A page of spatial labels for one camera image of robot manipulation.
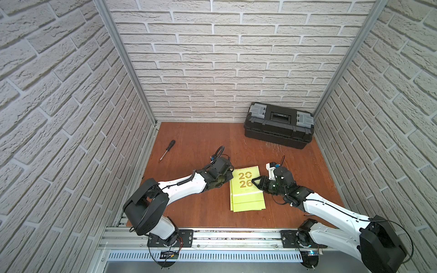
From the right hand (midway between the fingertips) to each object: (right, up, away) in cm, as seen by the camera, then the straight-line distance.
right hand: (254, 181), depth 83 cm
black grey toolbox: (+18, +30, +15) cm, 38 cm away
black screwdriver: (-50, +17, +24) cm, 58 cm away
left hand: (-10, +4, +4) cm, 11 cm away
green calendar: (-5, -6, -3) cm, 8 cm away
